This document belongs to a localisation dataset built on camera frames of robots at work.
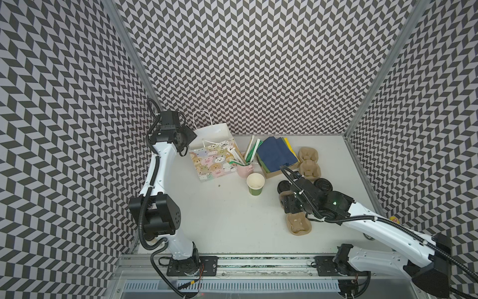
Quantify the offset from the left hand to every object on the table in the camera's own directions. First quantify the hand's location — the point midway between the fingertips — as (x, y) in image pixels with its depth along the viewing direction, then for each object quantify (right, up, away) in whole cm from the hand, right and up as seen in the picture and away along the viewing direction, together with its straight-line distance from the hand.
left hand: (190, 137), depth 84 cm
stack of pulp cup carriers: (+59, -16, +15) cm, 63 cm away
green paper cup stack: (+30, -23, +12) cm, 40 cm away
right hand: (+44, -27, -8) cm, 53 cm away
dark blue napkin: (+41, -8, +19) cm, 46 cm away
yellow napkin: (+50, -3, +24) cm, 56 cm away
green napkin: (+35, -13, +18) cm, 42 cm away
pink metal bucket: (+24, -17, +13) cm, 32 cm away
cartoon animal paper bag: (+11, -7, 0) cm, 13 cm away
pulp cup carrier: (+50, -40, +1) cm, 63 cm away
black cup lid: (+62, -22, +3) cm, 66 cm away
